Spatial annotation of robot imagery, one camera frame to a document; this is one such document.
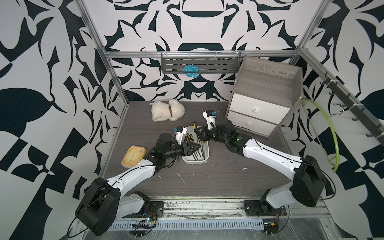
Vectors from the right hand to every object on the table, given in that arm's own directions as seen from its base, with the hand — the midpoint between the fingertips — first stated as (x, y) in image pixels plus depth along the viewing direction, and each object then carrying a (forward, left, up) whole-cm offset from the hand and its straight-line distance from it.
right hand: (194, 128), depth 77 cm
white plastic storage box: (-7, +3, -22) cm, 24 cm away
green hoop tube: (-7, -60, +8) cm, 61 cm away
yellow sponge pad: (-6, +36, -19) cm, 41 cm away
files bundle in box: (-2, -4, -23) cm, 23 cm away
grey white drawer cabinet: (+16, -38, +7) cm, 42 cm away
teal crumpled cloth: (+35, +2, +11) cm, 37 cm away
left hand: (-6, -1, -5) cm, 8 cm away
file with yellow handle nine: (0, 0, 0) cm, 1 cm away
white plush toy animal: (+22, +21, -12) cm, 33 cm away
